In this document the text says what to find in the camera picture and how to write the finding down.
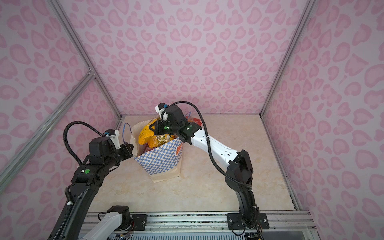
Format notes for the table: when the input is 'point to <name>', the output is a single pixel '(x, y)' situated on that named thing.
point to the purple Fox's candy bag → (147, 148)
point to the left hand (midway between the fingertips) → (133, 143)
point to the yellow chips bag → (147, 135)
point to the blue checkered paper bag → (163, 163)
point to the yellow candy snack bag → (159, 139)
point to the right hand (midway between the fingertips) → (149, 126)
